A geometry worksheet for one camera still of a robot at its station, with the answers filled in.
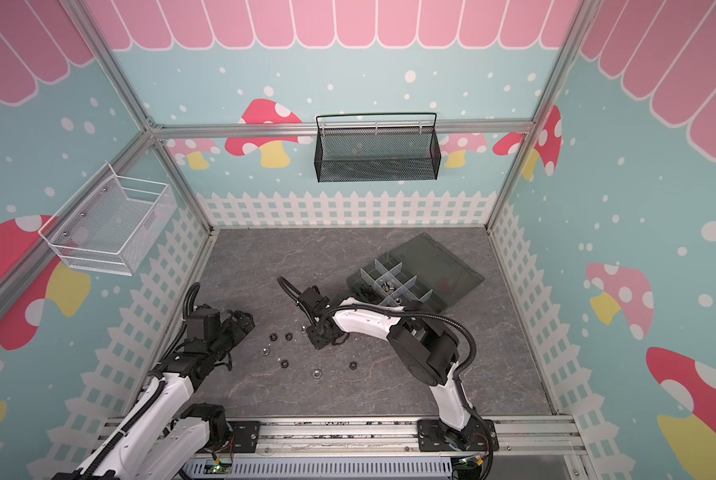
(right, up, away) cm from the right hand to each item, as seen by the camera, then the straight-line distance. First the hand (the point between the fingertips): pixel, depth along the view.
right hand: (319, 336), depth 89 cm
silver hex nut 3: (0, -9, -6) cm, 11 cm away
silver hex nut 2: (-16, -4, -1) cm, 17 cm away
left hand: (-21, +3, -4) cm, 22 cm away
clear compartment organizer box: (+34, +19, +19) cm, 43 cm away
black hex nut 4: (+10, -7, -4) cm, 13 cm away
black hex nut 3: (-10, -7, -3) cm, 12 cm away
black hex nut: (-15, 0, +2) cm, 15 cm away
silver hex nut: (-5, +2, +3) cm, 6 cm away
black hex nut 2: (-10, -1, +2) cm, 10 cm away
